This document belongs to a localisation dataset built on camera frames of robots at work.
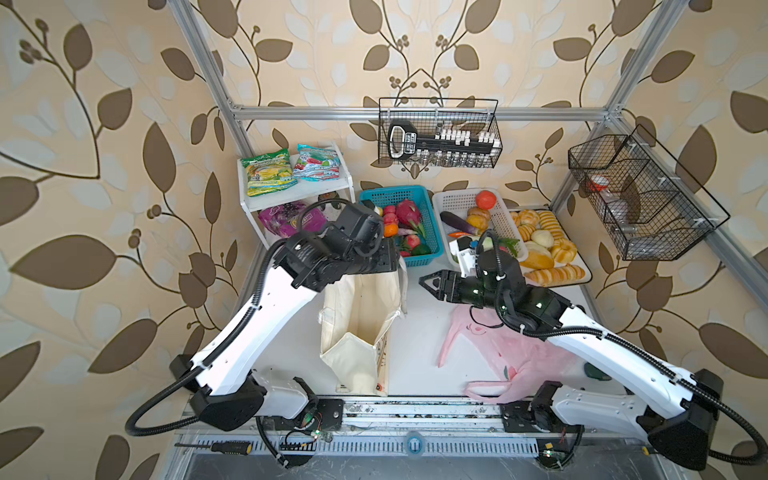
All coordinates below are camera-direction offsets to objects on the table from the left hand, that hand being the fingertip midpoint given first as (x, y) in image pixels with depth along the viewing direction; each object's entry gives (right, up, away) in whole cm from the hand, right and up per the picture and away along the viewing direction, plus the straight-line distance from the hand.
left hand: (394, 253), depth 64 cm
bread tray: (+54, -4, +38) cm, 66 cm away
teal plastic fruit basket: (-3, +20, +52) cm, 55 cm away
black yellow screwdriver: (-39, -47, +7) cm, 61 cm away
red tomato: (+34, +18, +45) cm, 59 cm away
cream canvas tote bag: (-12, -20, +26) cm, 35 cm away
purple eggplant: (+23, +10, +48) cm, 54 cm away
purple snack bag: (-31, +9, +25) cm, 41 cm away
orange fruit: (-2, +6, +38) cm, 39 cm away
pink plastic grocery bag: (+36, -31, +18) cm, 51 cm away
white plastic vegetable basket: (+30, +13, +51) cm, 60 cm away
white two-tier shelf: (-25, +18, +17) cm, 35 cm away
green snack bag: (-34, +21, +17) cm, 44 cm away
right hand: (+7, -8, +5) cm, 11 cm away
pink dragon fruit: (+5, +12, +45) cm, 47 cm away
